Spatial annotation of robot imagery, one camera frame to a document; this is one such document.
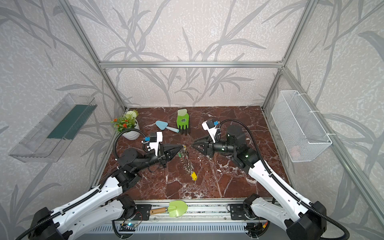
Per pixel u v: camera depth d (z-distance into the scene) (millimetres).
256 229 733
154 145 556
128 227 717
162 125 1090
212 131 578
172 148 596
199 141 643
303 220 369
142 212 728
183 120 1116
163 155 557
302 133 619
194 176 659
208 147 568
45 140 636
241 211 735
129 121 945
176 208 738
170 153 621
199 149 614
